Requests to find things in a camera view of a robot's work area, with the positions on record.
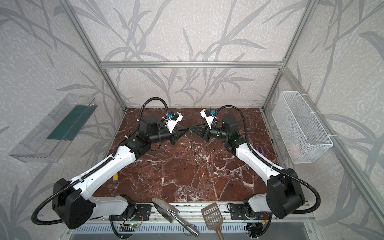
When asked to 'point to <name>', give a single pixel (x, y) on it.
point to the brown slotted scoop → (213, 218)
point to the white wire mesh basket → (304, 140)
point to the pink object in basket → (295, 150)
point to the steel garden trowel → (170, 211)
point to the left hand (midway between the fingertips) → (189, 126)
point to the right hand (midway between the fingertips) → (193, 124)
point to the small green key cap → (191, 133)
